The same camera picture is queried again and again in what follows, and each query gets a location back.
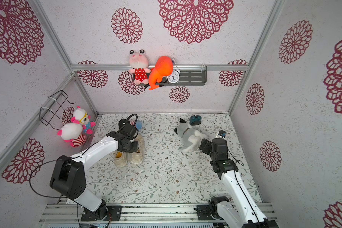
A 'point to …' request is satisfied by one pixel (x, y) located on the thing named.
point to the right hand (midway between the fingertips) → (207, 141)
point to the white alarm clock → (174, 77)
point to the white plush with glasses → (80, 116)
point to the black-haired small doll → (132, 123)
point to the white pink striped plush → (72, 133)
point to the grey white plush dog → (190, 138)
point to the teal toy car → (195, 120)
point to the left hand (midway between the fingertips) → (133, 149)
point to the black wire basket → (52, 109)
